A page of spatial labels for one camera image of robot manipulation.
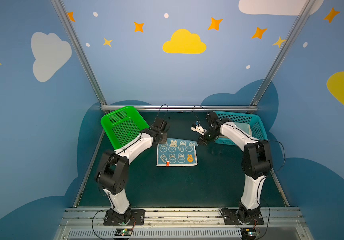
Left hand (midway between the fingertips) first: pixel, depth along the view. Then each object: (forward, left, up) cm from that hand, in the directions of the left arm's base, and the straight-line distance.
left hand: (162, 136), depth 93 cm
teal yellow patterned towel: (+13, -58, -5) cm, 60 cm away
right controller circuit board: (-48, -44, -12) cm, 66 cm away
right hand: (-1, -24, -2) cm, 24 cm away
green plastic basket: (+17, +31, -11) cm, 37 cm away
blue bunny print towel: (-5, -10, -11) cm, 15 cm away
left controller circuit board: (-49, +17, -12) cm, 53 cm away
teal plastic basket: (+12, -67, -5) cm, 68 cm away
